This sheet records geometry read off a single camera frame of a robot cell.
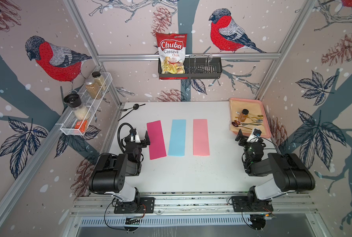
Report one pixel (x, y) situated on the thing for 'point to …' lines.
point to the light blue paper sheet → (177, 138)
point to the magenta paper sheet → (156, 140)
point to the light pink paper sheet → (200, 140)
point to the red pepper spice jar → (243, 115)
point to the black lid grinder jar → (80, 112)
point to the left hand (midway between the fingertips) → (141, 129)
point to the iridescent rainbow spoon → (238, 122)
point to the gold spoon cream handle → (258, 116)
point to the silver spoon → (257, 121)
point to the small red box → (81, 125)
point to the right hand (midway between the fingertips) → (247, 130)
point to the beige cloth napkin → (256, 118)
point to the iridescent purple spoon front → (236, 125)
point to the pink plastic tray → (269, 135)
